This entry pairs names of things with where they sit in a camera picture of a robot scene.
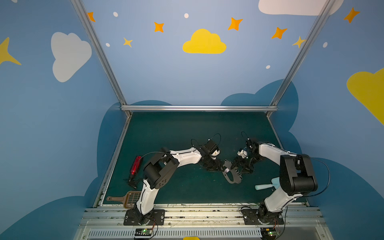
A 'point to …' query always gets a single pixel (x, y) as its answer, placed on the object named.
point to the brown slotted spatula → (130, 199)
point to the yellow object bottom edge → (191, 238)
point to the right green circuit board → (268, 233)
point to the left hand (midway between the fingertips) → (222, 170)
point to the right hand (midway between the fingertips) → (237, 168)
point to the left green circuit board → (143, 232)
